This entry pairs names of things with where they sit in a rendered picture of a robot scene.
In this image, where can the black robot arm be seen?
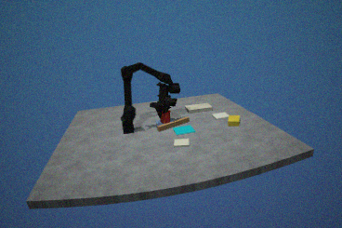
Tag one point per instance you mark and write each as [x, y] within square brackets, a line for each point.
[129, 111]

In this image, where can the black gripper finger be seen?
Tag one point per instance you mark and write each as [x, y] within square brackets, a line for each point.
[165, 109]
[159, 111]

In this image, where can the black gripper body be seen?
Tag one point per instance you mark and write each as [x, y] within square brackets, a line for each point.
[159, 104]

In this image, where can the yellow rectangular block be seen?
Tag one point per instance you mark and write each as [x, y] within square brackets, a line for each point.
[233, 121]

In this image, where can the cream flat square tile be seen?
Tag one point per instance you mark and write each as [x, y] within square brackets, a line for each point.
[182, 143]

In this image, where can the red cup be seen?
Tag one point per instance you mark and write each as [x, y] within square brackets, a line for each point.
[165, 117]

